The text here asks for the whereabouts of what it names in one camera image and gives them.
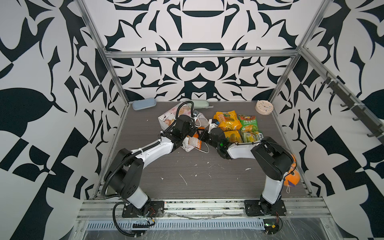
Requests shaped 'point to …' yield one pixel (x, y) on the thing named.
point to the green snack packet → (248, 123)
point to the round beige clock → (264, 107)
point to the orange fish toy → (293, 178)
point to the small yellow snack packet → (233, 136)
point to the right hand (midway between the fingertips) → (196, 130)
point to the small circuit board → (271, 226)
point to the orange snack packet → (194, 141)
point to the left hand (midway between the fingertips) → (192, 117)
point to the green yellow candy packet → (251, 136)
